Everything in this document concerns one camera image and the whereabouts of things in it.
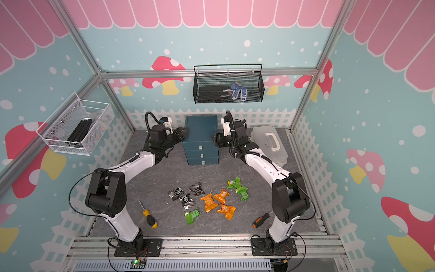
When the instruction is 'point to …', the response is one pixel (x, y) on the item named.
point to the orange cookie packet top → (221, 197)
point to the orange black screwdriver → (257, 222)
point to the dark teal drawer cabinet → (199, 147)
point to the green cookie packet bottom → (191, 215)
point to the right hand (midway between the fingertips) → (215, 135)
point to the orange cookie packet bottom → (228, 211)
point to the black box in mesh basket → (214, 94)
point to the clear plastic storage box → (270, 144)
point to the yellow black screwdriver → (149, 219)
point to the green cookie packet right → (243, 191)
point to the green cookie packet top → (236, 183)
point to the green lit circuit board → (137, 264)
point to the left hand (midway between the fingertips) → (187, 132)
